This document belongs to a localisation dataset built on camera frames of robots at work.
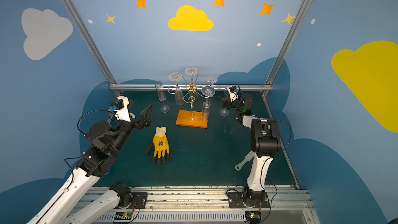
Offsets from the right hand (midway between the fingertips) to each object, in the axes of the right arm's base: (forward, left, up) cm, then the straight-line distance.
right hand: (227, 92), depth 98 cm
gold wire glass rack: (-11, +24, -16) cm, 30 cm away
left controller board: (-67, +50, -20) cm, 86 cm away
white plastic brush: (-35, -13, -17) cm, 41 cm away
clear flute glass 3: (-16, +12, +15) cm, 25 cm away
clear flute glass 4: (-6, +30, +3) cm, 31 cm away
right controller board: (-63, -12, -21) cm, 68 cm away
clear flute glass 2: (-2, 0, -18) cm, 18 cm away
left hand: (-31, +39, +23) cm, 55 cm away
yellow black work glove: (-33, +39, -15) cm, 53 cm away
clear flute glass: (-2, +43, -3) cm, 43 cm away
